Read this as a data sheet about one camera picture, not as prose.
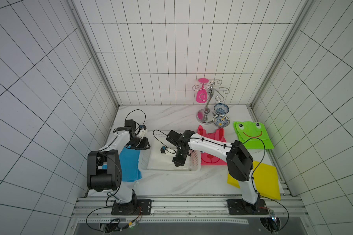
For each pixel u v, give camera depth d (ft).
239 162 1.61
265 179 2.66
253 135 3.29
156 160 2.80
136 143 2.50
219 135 3.25
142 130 2.78
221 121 3.52
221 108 3.77
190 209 2.39
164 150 2.48
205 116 3.63
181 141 2.05
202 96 3.64
